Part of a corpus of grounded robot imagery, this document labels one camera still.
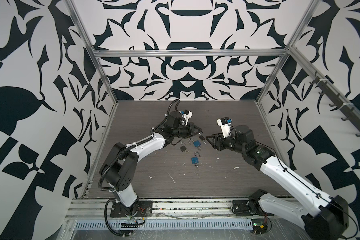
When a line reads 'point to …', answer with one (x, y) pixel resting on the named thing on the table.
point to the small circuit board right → (259, 226)
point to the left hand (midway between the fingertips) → (204, 127)
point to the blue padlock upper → (196, 143)
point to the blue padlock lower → (195, 159)
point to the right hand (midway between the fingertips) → (210, 135)
